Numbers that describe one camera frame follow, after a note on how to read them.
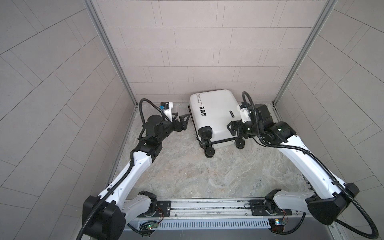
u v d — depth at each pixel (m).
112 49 0.87
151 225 0.64
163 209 0.71
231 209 0.72
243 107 0.62
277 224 0.68
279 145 0.47
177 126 0.64
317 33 0.79
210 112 0.89
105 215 0.37
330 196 0.37
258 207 0.71
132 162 0.47
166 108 0.61
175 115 0.74
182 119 0.64
